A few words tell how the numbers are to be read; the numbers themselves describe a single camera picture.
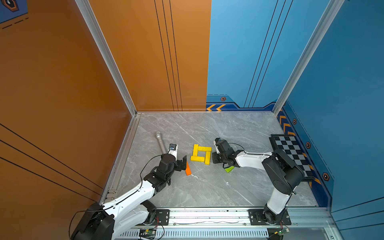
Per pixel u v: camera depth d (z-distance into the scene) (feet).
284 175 1.56
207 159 3.03
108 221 1.33
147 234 2.36
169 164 2.06
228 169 2.91
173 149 2.37
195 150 3.17
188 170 2.92
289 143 3.19
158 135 3.36
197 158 3.08
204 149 3.18
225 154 2.43
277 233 2.29
